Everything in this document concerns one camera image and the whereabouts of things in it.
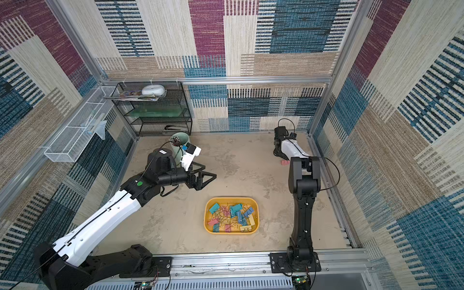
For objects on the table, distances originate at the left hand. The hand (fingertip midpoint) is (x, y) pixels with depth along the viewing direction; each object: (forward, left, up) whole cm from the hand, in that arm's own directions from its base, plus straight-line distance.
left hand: (209, 170), depth 70 cm
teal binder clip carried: (-5, -9, -25) cm, 27 cm away
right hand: (+28, -39, -23) cm, 53 cm away
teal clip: (-10, -13, -26) cm, 31 cm away
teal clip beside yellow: (-4, 0, -26) cm, 26 cm away
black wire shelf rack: (+50, +37, -8) cm, 63 cm away
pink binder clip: (+23, -38, -27) cm, 51 cm away
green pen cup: (+26, +19, -10) cm, 34 cm away
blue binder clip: (-6, -16, -27) cm, 32 cm away
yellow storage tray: (-3, -18, -22) cm, 29 cm away
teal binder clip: (-12, -1, -27) cm, 30 cm away
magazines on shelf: (+42, +39, +6) cm, 58 cm away
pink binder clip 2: (-9, 0, -27) cm, 29 cm away
